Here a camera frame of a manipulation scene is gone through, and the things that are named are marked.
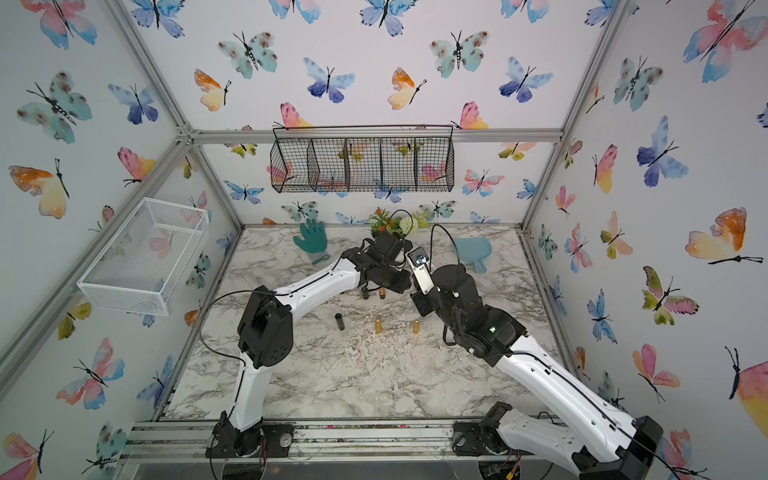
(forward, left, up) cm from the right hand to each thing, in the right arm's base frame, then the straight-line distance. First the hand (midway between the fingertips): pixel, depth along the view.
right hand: (423, 270), depth 69 cm
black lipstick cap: (+11, +17, -30) cm, 36 cm away
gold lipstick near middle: (-2, +12, -27) cm, 30 cm away
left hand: (+10, +2, -18) cm, 21 cm away
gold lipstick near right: (-1, 0, -27) cm, 27 cm away
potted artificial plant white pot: (+31, +13, -15) cm, 36 cm away
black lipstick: (+11, +12, -28) cm, 33 cm away
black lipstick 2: (-1, +23, -25) cm, 34 cm away
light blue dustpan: (+36, -22, -34) cm, 54 cm away
